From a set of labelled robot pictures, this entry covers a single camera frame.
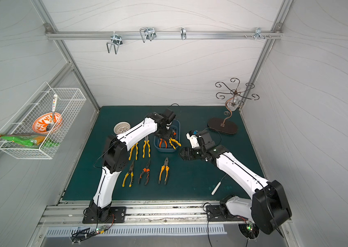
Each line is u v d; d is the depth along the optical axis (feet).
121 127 3.42
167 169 2.89
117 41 2.57
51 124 2.19
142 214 2.46
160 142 3.23
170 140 3.13
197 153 2.29
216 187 2.68
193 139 2.48
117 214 2.41
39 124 2.18
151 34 2.50
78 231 2.34
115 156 1.81
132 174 2.82
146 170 2.87
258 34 2.51
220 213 2.40
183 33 2.57
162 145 3.23
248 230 2.35
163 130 2.63
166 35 2.57
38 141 1.82
